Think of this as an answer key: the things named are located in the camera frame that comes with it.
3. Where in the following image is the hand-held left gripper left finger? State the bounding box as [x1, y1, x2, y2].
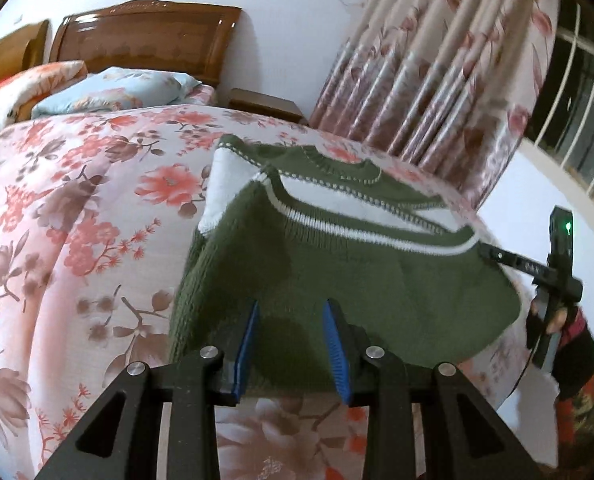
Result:
[34, 301, 262, 480]

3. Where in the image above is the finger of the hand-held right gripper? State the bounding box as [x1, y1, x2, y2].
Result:
[479, 242, 548, 277]

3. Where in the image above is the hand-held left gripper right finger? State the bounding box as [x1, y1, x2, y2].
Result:
[323, 298, 542, 480]

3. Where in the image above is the green and white knit sweater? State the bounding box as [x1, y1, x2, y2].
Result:
[169, 134, 522, 396]

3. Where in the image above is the person's right hand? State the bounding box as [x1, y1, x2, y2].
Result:
[526, 305, 575, 351]

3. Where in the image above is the window with white bars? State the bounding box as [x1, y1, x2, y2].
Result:
[527, 0, 594, 231]

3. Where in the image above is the person's red patterned clothing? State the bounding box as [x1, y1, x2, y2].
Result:
[554, 360, 594, 466]

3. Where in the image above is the pink floral curtain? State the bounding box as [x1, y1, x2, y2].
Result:
[309, 0, 562, 211]

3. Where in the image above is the pink floral bedspread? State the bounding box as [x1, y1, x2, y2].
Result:
[0, 102, 552, 480]

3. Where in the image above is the wooden nightstand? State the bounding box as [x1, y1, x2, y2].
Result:
[227, 88, 310, 126]

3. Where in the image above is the light blue floral pillow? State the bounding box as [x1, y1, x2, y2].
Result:
[32, 66, 202, 118]

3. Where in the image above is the large glossy wooden headboard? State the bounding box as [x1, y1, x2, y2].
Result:
[49, 0, 242, 86]

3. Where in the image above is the orange floral pillow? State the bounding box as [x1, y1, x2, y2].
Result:
[0, 60, 88, 138]

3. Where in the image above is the small wooden headboard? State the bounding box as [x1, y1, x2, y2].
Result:
[0, 20, 50, 88]

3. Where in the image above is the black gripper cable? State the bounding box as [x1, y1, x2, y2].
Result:
[511, 347, 538, 398]

